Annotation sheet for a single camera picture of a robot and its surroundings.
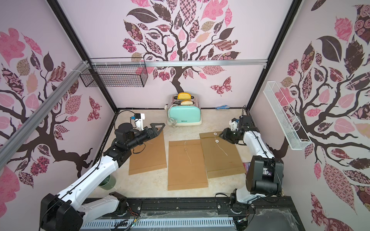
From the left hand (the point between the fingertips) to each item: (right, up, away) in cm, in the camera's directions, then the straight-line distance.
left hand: (160, 129), depth 74 cm
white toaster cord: (+2, +4, +25) cm, 26 cm away
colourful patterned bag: (+50, -23, +12) cm, 57 cm away
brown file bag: (+37, -20, +19) cm, 46 cm away
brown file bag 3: (-11, -19, +20) cm, 30 cm away
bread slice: (+14, +17, +24) cm, 33 cm away
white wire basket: (+68, 0, -4) cm, 69 cm away
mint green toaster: (+12, +12, +24) cm, 29 cm away
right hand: (+36, -6, +14) cm, 39 cm away
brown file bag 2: (+13, -26, +17) cm, 34 cm away
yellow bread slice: (+11, +23, +29) cm, 39 cm away
